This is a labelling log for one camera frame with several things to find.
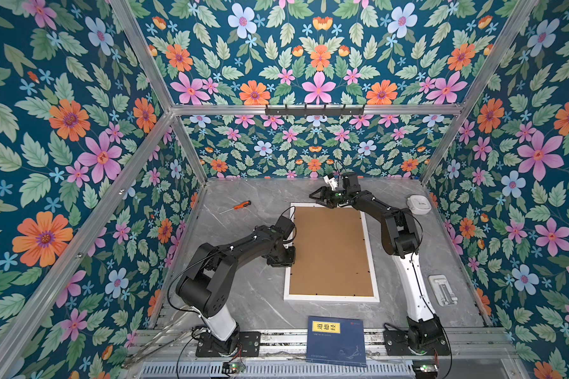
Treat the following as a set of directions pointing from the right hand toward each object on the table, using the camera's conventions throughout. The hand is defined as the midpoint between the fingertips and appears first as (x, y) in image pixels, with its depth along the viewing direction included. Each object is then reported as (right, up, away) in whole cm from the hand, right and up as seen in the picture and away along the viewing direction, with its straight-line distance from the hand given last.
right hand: (314, 196), depth 104 cm
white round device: (+48, -4, +3) cm, 49 cm away
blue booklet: (+5, -47, -30) cm, 56 cm away
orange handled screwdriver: (-35, -4, +4) cm, 36 cm away
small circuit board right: (+32, -53, -34) cm, 71 cm away
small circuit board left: (-28, -53, -33) cm, 68 cm away
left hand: (-8, -25, -16) cm, 30 cm away
